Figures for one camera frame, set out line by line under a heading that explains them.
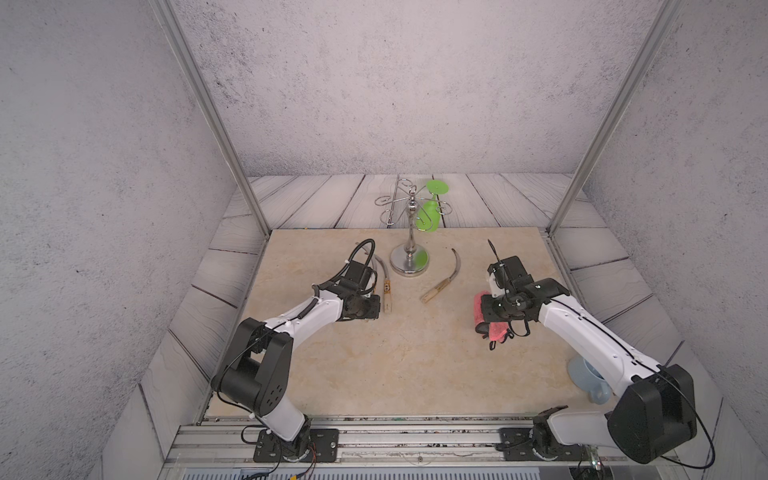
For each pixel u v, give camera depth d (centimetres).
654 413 40
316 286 64
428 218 99
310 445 73
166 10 70
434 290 102
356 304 68
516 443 73
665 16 71
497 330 80
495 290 74
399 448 74
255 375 45
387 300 99
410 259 111
